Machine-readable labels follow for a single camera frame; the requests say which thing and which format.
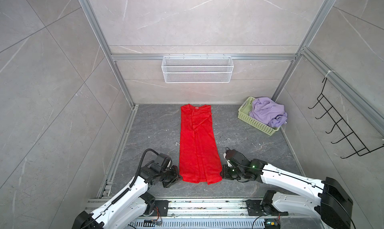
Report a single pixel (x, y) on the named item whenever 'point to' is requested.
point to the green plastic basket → (243, 114)
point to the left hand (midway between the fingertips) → (183, 174)
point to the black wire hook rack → (356, 143)
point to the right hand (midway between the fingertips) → (219, 173)
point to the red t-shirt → (199, 159)
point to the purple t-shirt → (269, 111)
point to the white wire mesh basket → (195, 69)
